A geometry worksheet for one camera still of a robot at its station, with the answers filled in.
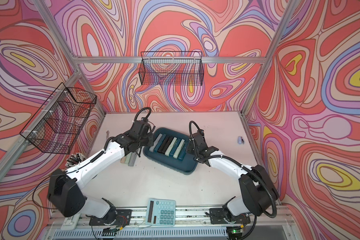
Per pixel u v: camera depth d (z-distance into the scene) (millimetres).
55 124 683
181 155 933
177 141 995
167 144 979
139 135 619
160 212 734
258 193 420
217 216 735
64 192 407
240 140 1015
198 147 662
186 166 905
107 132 1078
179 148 954
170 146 957
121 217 722
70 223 703
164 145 974
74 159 767
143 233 766
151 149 957
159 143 965
